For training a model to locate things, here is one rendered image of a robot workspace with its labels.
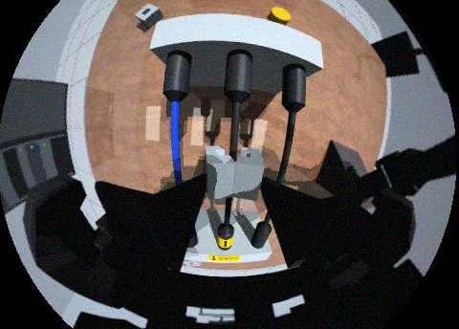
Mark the yellow disc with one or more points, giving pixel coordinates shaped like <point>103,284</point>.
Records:
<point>279,15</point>

